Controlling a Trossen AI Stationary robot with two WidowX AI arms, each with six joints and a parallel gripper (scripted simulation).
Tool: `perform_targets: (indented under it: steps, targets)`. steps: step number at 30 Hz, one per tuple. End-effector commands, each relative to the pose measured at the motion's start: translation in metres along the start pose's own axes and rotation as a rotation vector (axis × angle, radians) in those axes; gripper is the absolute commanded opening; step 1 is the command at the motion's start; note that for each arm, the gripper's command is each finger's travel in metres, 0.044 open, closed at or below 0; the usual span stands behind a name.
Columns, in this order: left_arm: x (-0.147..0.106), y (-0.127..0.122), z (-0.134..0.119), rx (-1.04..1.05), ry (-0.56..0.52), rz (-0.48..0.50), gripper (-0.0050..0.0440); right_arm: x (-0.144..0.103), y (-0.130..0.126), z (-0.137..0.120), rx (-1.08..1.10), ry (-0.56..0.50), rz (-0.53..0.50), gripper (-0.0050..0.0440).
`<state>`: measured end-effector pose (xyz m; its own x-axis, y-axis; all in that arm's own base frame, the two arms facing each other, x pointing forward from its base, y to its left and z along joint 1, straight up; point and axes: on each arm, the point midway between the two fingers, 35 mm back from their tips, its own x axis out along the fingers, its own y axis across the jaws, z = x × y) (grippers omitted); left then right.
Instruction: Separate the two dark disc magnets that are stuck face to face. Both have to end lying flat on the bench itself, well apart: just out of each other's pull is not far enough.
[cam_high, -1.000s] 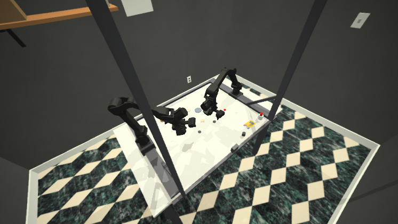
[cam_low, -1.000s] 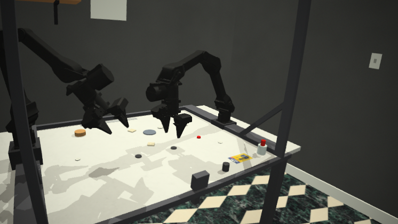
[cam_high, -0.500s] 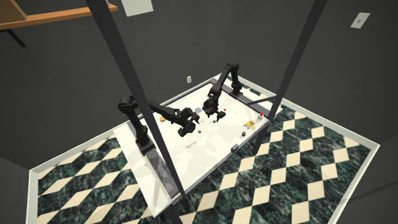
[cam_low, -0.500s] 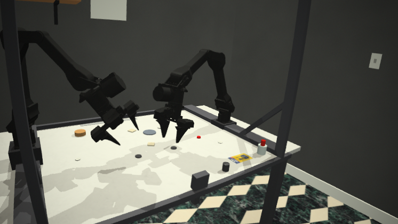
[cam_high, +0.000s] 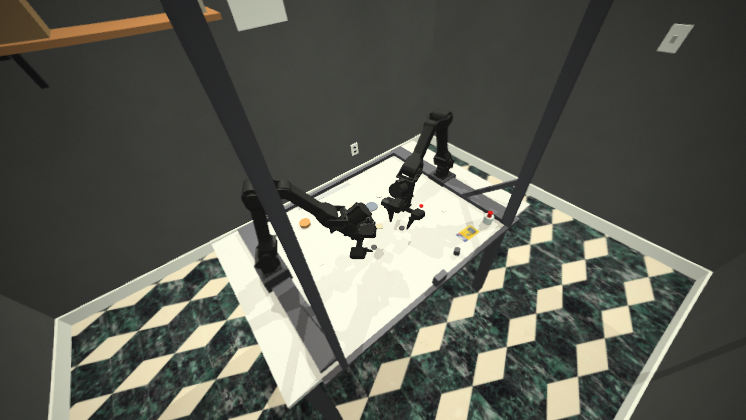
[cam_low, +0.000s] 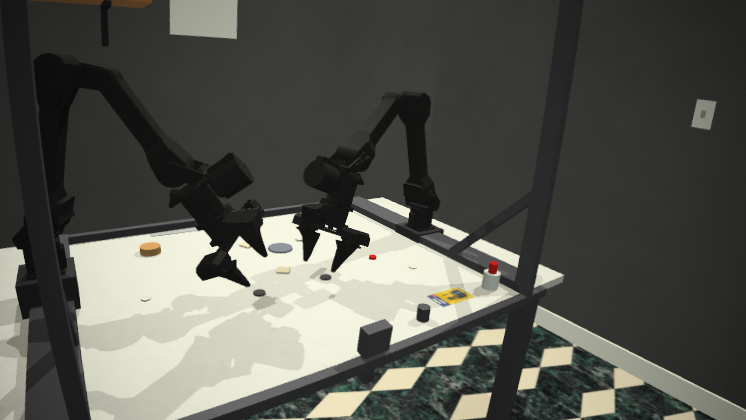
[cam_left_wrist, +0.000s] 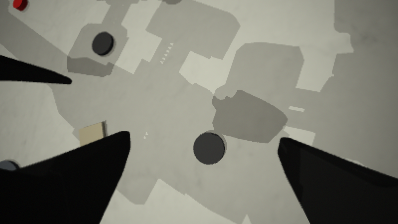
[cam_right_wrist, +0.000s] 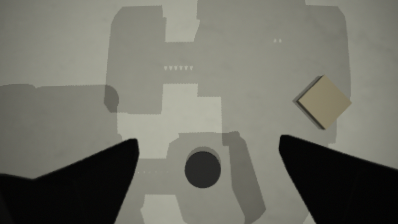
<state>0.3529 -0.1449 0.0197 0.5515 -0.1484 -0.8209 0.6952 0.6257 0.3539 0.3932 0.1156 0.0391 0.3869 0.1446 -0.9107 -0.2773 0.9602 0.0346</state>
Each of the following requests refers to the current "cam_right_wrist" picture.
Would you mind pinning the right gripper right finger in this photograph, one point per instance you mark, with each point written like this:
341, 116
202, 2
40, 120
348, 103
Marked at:
338, 188

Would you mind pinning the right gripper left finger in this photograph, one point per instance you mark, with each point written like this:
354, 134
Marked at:
89, 191

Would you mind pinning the dark grey disc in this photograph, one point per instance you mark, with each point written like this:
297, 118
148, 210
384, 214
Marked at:
202, 169

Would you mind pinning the beige square pad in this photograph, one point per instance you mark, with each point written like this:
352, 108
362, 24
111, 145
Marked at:
324, 102

